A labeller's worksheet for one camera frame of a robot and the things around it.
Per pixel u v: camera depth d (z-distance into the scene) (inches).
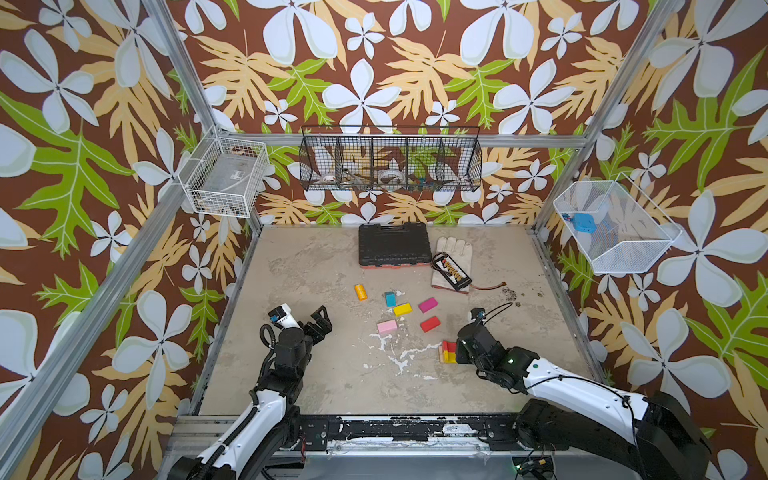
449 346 33.2
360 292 39.6
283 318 29.0
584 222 34.0
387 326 36.7
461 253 43.8
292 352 24.8
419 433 29.5
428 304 38.7
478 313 29.8
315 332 29.6
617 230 32.3
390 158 38.5
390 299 38.7
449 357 32.5
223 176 34.0
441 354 33.8
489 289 40.8
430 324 36.8
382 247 44.1
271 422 21.9
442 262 41.1
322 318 31.3
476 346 25.2
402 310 38.0
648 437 16.1
